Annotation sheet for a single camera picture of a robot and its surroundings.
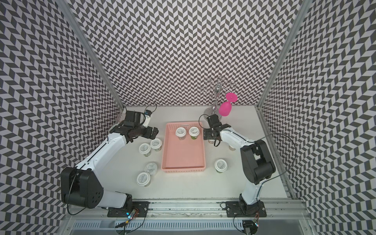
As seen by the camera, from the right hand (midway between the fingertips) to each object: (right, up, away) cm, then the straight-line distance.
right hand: (213, 136), depth 94 cm
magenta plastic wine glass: (+8, +19, +1) cm, 21 cm away
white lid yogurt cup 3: (-42, -7, -7) cm, 43 cm away
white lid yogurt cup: (-21, +3, +2) cm, 21 cm away
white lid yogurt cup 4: (-39, -21, -18) cm, 48 cm away
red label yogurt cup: (+10, -6, -5) cm, 13 cm away
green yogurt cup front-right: (+3, -15, -13) cm, 20 cm away
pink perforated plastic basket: (-20, -13, +1) cm, 24 cm away
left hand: (-39, +5, -8) cm, 40 cm away
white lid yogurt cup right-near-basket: (-1, -3, -1) cm, 3 cm away
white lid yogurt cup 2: (-36, -4, -5) cm, 36 cm away
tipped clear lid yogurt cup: (-37, -16, -13) cm, 42 cm away
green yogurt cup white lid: (-12, +3, 0) cm, 13 cm away
